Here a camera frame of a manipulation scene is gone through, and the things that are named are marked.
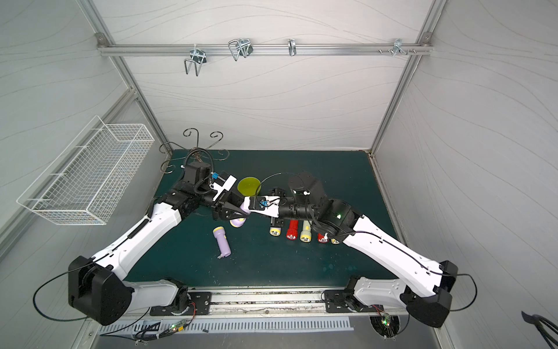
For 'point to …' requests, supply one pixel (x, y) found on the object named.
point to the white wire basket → (85, 180)
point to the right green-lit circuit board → (386, 320)
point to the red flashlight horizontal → (322, 239)
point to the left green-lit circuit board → (178, 326)
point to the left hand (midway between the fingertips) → (249, 213)
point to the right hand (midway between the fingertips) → (252, 199)
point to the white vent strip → (226, 326)
